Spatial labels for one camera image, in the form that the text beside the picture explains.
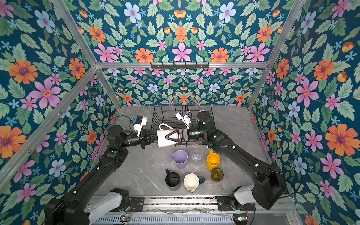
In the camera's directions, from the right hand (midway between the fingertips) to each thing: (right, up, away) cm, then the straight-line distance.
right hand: (169, 136), depth 64 cm
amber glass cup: (+26, -25, +18) cm, 40 cm away
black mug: (-1, -28, +17) cm, 33 cm away
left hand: (-4, +1, 0) cm, 4 cm away
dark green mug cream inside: (+10, -29, +15) cm, 34 cm away
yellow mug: (+24, -19, +24) cm, 39 cm away
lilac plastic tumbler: (+3, -16, +20) cm, 25 cm away
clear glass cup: (+13, -16, +23) cm, 31 cm away
